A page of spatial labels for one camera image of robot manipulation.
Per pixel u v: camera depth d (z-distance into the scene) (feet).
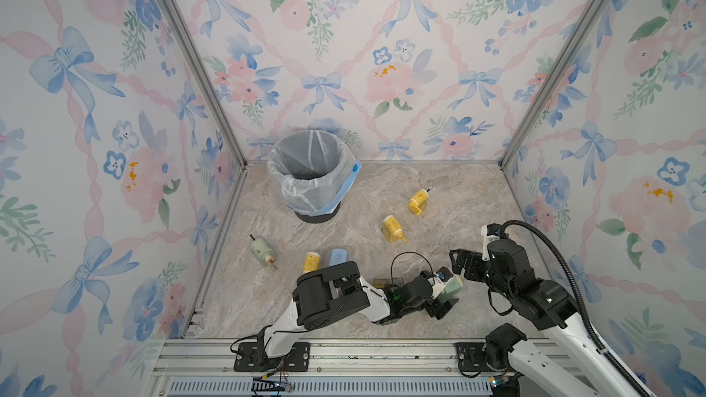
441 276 2.36
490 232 2.17
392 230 2.99
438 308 2.45
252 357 2.37
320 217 2.94
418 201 3.28
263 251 2.82
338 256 2.81
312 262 2.73
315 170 3.31
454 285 2.60
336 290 1.80
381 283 2.83
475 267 2.14
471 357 2.40
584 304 2.62
